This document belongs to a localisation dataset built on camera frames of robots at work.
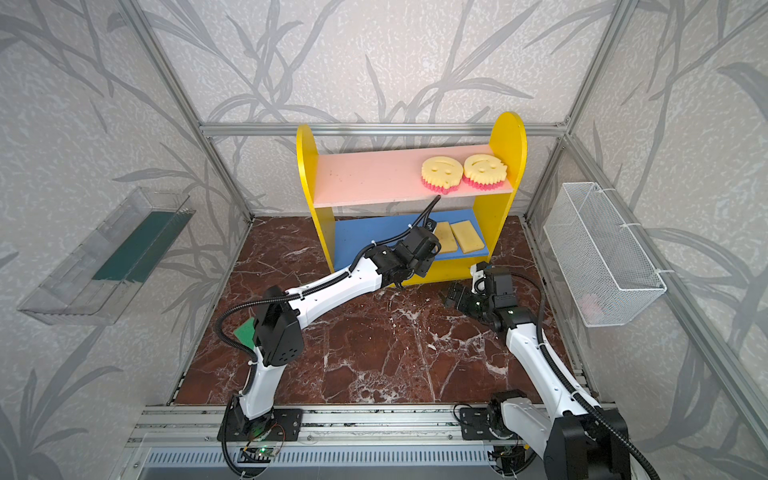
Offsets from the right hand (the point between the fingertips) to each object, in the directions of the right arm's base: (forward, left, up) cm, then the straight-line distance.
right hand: (450, 287), depth 84 cm
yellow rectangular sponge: (+18, -7, +1) cm, 19 cm away
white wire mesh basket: (-8, -29, +21) cm, 37 cm away
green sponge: (-8, +62, -13) cm, 64 cm away
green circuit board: (-38, +50, -16) cm, 64 cm away
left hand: (+11, +7, +6) cm, 14 cm away
